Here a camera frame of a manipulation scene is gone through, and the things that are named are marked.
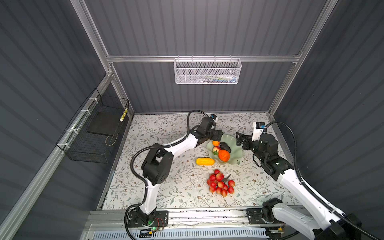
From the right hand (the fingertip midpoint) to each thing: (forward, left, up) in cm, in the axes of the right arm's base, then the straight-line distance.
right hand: (245, 134), depth 78 cm
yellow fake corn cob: (-5, +21, -21) cm, 30 cm away
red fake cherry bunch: (-20, +16, -18) cm, 31 cm away
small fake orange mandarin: (+7, +14, -18) cm, 24 cm away
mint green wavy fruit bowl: (+1, +1, -22) cm, 22 cm away
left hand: (+11, +14, -9) cm, 20 cm away
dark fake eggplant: (+5, +8, -20) cm, 22 cm away
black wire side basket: (-5, +77, +6) cm, 78 cm away
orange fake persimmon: (-3, +10, -17) cm, 20 cm away
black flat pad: (+1, +71, +9) cm, 72 cm away
